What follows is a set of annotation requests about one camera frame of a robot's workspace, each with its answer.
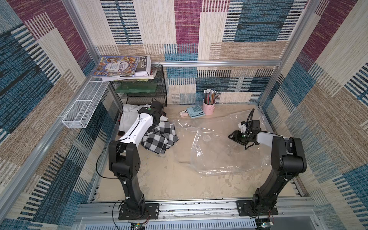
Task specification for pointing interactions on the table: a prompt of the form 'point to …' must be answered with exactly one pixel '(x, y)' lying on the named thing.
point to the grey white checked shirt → (160, 138)
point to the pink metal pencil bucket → (208, 109)
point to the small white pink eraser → (183, 113)
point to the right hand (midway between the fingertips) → (232, 138)
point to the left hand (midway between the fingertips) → (137, 125)
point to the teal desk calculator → (195, 111)
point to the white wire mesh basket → (80, 112)
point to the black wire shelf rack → (160, 95)
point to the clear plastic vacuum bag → (203, 142)
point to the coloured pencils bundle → (210, 96)
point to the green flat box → (136, 87)
